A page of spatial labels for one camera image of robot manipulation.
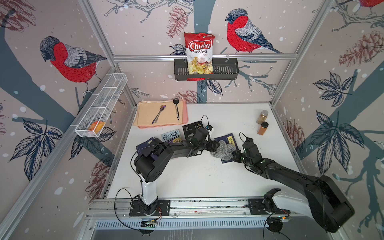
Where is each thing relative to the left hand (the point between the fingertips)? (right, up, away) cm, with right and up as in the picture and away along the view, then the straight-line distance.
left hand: (218, 141), depth 91 cm
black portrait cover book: (-19, +6, +12) cm, 23 cm away
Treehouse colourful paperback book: (-30, +2, +9) cm, 31 cm away
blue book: (+8, 0, +7) cm, 11 cm away
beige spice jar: (+33, +15, +13) cm, 38 cm away
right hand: (+8, -6, -1) cm, 10 cm away
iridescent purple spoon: (-42, +23, +28) cm, 55 cm away
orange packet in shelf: (-58, +11, -26) cm, 64 cm away
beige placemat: (-54, +20, +28) cm, 64 cm away
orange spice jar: (+30, +8, +6) cm, 31 cm away
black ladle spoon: (-30, +28, +31) cm, 52 cm away
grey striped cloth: (+3, -5, -5) cm, 8 cm away
